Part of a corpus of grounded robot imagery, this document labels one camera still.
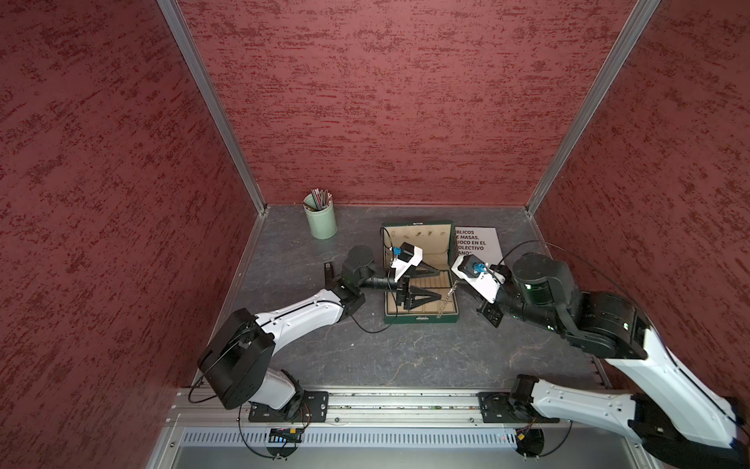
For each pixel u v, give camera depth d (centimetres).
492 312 49
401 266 61
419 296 63
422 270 69
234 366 42
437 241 92
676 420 40
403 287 61
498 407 74
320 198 104
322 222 107
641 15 71
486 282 46
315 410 74
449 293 62
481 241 104
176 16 71
